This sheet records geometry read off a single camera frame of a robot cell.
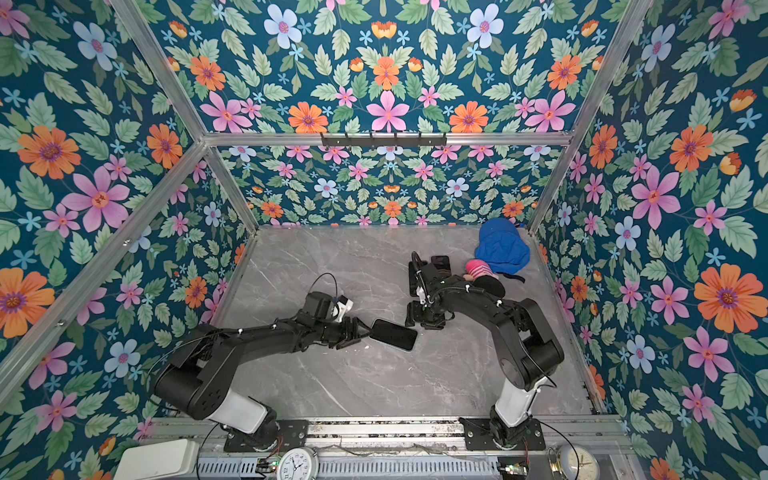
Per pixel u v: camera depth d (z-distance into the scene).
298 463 0.66
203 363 0.50
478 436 0.73
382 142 0.93
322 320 0.77
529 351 0.48
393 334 0.90
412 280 1.04
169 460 0.66
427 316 0.79
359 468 0.70
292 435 0.74
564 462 0.65
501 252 1.10
